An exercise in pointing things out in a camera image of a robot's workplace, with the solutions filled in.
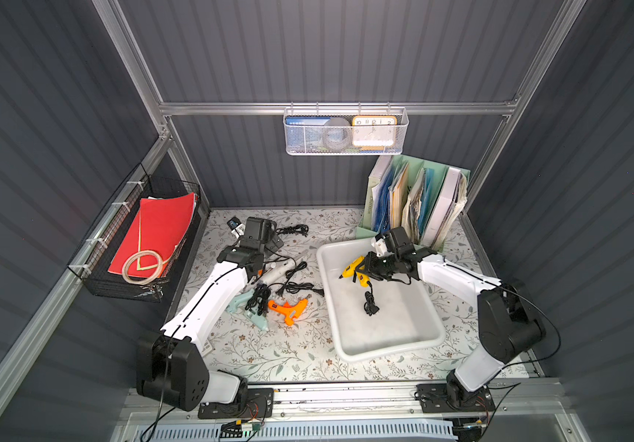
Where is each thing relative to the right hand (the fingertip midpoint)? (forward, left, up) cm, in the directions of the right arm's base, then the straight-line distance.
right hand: (363, 267), depth 89 cm
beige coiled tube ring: (-14, +61, +19) cm, 66 cm away
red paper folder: (0, +58, +20) cm, 62 cm away
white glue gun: (+3, +31, -7) cm, 31 cm away
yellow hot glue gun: (-2, +2, 0) cm, 3 cm away
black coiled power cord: (+24, +23, -9) cm, 34 cm away
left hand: (+2, +32, +10) cm, 34 cm away
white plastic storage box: (-12, -15, -13) cm, 23 cm away
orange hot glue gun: (-12, +24, -9) cm, 28 cm away
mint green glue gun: (-9, +41, -9) cm, 43 cm away
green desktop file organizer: (+20, -21, +11) cm, 31 cm away
